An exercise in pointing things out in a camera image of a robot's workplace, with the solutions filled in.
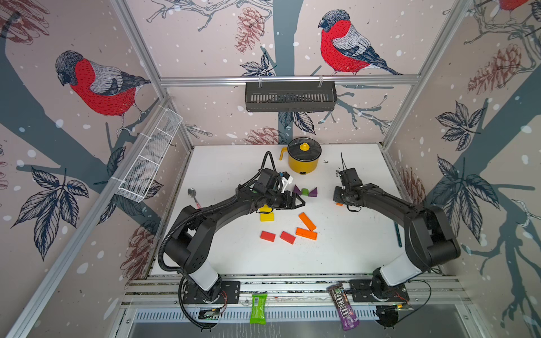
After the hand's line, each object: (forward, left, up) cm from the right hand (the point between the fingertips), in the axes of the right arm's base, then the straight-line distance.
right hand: (337, 192), depth 95 cm
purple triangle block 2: (+1, +11, -3) cm, 11 cm away
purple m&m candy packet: (-45, +2, -4) cm, 46 cm away
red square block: (-19, +31, -6) cm, 37 cm away
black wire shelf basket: (+41, +22, +25) cm, 53 cm away
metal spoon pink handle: (0, +70, -3) cm, 70 cm away
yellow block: (-11, +32, -5) cm, 34 cm away
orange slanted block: (-18, +15, -5) cm, 24 cm away
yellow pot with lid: (+19, +16, +5) cm, 25 cm away
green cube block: (+3, +14, -4) cm, 15 cm away
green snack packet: (-44, +32, -3) cm, 55 cm away
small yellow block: (-16, +31, +13) cm, 37 cm away
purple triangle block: (+3, +19, -4) cm, 19 cm away
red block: (-20, +23, -6) cm, 31 cm away
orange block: (-11, +15, -6) cm, 19 cm away
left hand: (-10, +18, +9) cm, 22 cm away
